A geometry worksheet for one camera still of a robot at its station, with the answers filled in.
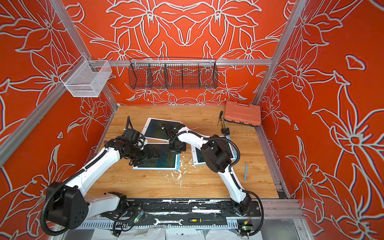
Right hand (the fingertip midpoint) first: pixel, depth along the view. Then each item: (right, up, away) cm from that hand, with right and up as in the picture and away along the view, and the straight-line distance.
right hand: (174, 150), depth 92 cm
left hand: (-10, -1, -12) cm, 15 cm away
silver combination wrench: (-5, -29, -22) cm, 37 cm away
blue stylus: (+43, -11, -7) cm, 45 cm away
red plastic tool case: (+52, +24, +15) cm, 59 cm away
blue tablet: (-4, -6, -2) cm, 7 cm away
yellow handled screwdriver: (+15, -28, -22) cm, 39 cm away
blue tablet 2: (+15, -4, -2) cm, 15 cm away
